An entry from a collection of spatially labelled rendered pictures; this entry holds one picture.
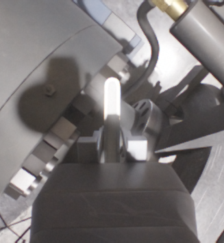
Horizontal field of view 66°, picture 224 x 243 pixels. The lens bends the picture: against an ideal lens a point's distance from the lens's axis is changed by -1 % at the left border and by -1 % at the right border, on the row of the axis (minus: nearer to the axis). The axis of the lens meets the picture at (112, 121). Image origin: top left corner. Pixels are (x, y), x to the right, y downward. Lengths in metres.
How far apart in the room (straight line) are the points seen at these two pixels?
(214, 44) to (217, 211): 0.29
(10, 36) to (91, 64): 0.15
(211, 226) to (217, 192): 0.06
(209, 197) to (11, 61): 0.40
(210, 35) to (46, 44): 0.30
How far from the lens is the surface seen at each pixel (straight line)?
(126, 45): 0.90
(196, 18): 0.39
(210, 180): 0.35
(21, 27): 0.39
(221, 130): 0.34
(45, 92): 0.32
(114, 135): 0.16
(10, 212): 1.97
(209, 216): 0.35
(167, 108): 0.58
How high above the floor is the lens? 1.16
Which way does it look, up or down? 71 degrees down
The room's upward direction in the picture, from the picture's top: 171 degrees counter-clockwise
